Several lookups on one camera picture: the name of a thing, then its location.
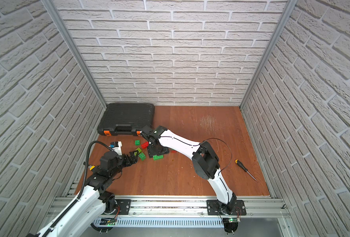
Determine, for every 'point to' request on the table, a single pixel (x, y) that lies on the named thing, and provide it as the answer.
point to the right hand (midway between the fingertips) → (159, 152)
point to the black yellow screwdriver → (238, 162)
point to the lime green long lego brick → (139, 150)
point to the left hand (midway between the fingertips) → (134, 150)
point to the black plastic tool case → (126, 119)
